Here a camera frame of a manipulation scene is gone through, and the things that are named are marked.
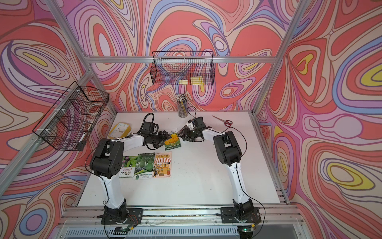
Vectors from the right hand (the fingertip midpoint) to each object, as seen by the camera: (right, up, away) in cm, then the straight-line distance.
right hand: (181, 139), depth 102 cm
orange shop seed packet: (-11, -15, -12) cm, 21 cm away
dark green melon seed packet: (-22, -15, -12) cm, 29 cm away
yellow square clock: (-44, +6, +2) cm, 45 cm away
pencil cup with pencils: (0, +23, +8) cm, 25 cm away
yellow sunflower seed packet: (-6, -2, -1) cm, 6 cm away
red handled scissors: (+35, +12, +9) cm, 38 cm away
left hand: (-7, 0, -3) cm, 8 cm away
